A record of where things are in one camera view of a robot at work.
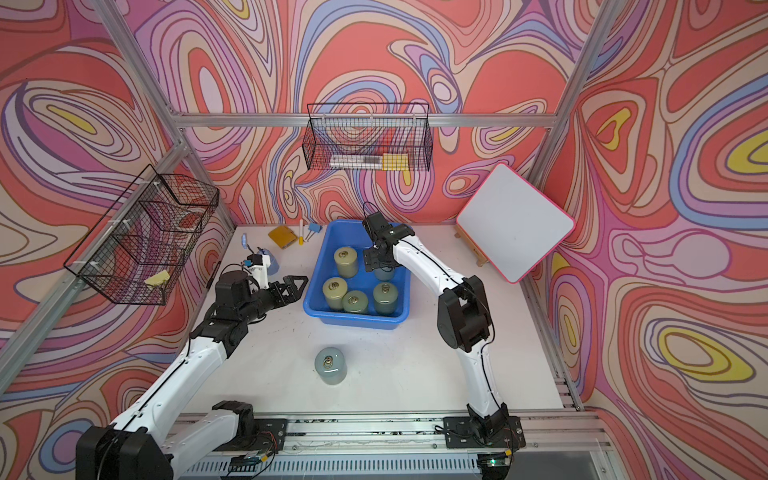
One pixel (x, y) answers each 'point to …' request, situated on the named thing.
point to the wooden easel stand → (474, 250)
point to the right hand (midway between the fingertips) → (387, 267)
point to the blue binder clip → (315, 228)
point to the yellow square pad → (283, 236)
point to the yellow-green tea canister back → (346, 261)
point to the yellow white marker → (301, 237)
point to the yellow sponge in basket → (158, 278)
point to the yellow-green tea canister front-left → (334, 289)
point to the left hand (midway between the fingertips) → (299, 283)
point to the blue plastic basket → (320, 264)
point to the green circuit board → (244, 463)
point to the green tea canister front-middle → (355, 301)
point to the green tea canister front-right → (385, 296)
